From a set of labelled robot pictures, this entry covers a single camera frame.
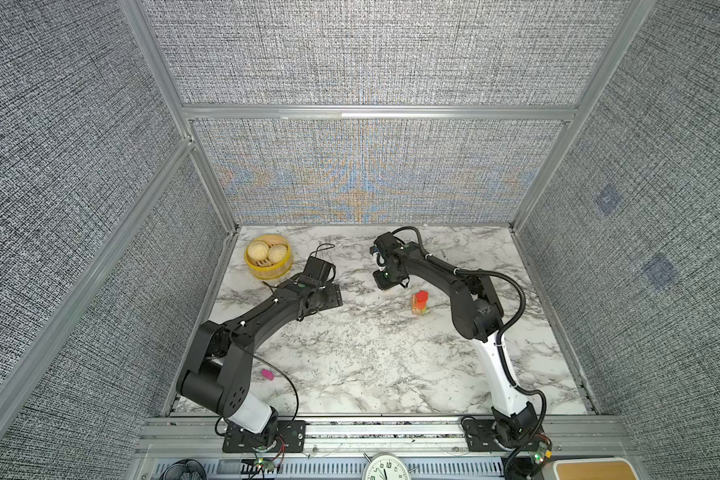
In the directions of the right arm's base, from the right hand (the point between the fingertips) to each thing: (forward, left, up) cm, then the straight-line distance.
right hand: (384, 281), depth 104 cm
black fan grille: (-54, +48, +3) cm, 72 cm away
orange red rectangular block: (-12, -10, +5) cm, 16 cm away
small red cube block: (-10, -11, +6) cm, 16 cm away
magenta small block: (-32, +34, +1) cm, 47 cm away
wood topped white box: (-54, -44, +2) cm, 69 cm away
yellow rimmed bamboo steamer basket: (+2, +41, +5) cm, 41 cm away
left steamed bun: (+7, +44, +9) cm, 45 cm away
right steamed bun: (+6, +37, +8) cm, 39 cm away
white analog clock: (-53, +2, +4) cm, 54 cm away
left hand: (-12, +17, +7) cm, 22 cm away
